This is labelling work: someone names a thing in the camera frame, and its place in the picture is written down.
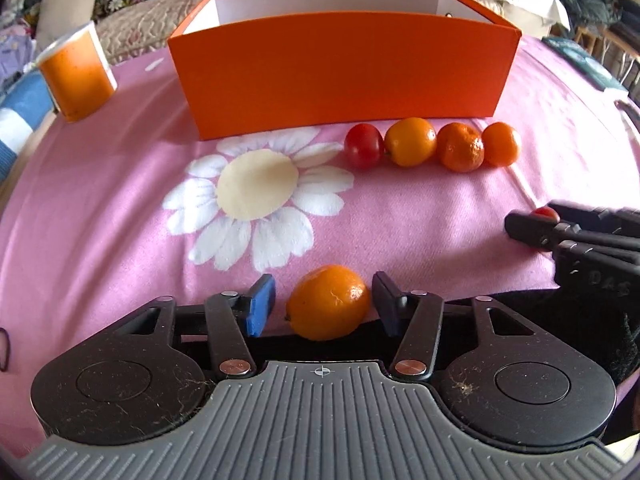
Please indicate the blue and white striped cloth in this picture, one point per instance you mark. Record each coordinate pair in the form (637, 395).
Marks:
(20, 105)

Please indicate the teal book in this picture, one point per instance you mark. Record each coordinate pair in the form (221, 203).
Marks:
(590, 67)

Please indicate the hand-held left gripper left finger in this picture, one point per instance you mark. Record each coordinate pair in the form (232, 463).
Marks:
(260, 305)

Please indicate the red tomato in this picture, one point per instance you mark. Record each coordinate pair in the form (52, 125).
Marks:
(364, 146)

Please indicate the cherry tomato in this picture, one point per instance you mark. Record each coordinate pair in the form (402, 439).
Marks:
(546, 213)

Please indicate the lavender floral cloth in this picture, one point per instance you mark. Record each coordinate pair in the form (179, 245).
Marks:
(15, 45)

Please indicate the wrinkled mandarin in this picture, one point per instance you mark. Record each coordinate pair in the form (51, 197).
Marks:
(460, 147)

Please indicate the small mandarin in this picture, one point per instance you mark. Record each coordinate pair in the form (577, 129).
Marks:
(501, 144)

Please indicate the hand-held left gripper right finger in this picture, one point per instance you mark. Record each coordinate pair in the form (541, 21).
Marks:
(387, 305)

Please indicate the orange and white mug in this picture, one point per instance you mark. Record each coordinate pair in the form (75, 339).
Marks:
(75, 80)

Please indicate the oval orange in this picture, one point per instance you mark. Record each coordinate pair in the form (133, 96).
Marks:
(327, 305)

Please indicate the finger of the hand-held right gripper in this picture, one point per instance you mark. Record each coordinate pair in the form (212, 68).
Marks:
(527, 230)
(590, 212)

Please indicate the smooth round orange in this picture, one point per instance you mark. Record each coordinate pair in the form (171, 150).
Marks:
(411, 142)

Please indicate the pink flower print cloth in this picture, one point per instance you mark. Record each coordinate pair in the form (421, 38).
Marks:
(125, 170)

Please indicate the orange cardboard box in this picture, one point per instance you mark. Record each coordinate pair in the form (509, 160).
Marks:
(340, 70)

